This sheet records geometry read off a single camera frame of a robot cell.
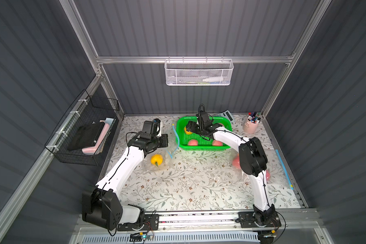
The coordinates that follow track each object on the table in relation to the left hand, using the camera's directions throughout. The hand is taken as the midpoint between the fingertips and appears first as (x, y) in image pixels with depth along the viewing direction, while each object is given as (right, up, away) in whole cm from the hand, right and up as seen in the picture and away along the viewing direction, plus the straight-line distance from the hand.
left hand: (168, 140), depth 81 cm
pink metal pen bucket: (+55, +7, +23) cm, 60 cm away
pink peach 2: (+28, -3, +14) cm, 32 cm away
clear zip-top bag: (+64, -22, +8) cm, 68 cm away
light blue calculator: (+42, +17, +36) cm, 58 cm away
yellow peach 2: (+11, +3, +23) cm, 25 cm away
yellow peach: (-8, -12, +7) cm, 16 cm away
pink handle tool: (-31, -3, -18) cm, 36 cm away
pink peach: (+14, -3, +15) cm, 20 cm away
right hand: (+11, +7, +16) cm, 21 cm away
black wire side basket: (-43, +16, -2) cm, 46 cm away
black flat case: (-36, +3, -14) cm, 38 cm away
